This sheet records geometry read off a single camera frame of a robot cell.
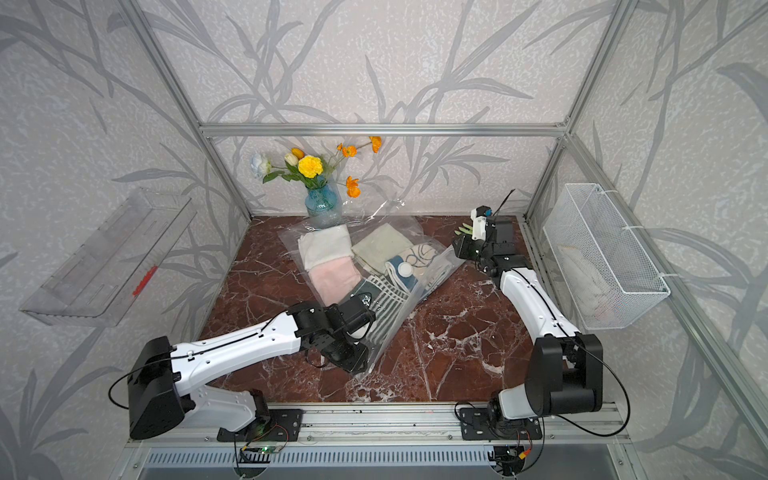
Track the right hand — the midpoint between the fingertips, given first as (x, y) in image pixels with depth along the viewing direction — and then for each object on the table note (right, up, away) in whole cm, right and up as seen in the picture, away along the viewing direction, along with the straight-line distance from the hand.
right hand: (455, 238), depth 86 cm
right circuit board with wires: (+10, -54, -15) cm, 57 cm away
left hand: (-26, -32, -13) cm, 43 cm away
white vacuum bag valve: (-15, -11, +13) cm, 22 cm away
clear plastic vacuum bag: (-32, +8, +32) cm, 46 cm away
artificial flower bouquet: (-44, +21, +5) cm, 49 cm away
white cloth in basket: (+33, -14, -12) cm, 37 cm away
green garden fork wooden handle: (+8, +3, +29) cm, 31 cm away
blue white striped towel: (-11, -11, +14) cm, 21 cm away
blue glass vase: (-45, +12, +22) cm, 51 cm away
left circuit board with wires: (-49, -51, -16) cm, 72 cm away
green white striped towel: (-20, -20, +7) cm, 30 cm away
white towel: (-45, -3, +22) cm, 50 cm away
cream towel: (-24, -3, +19) cm, 30 cm away
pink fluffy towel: (-38, -14, +13) cm, 43 cm away
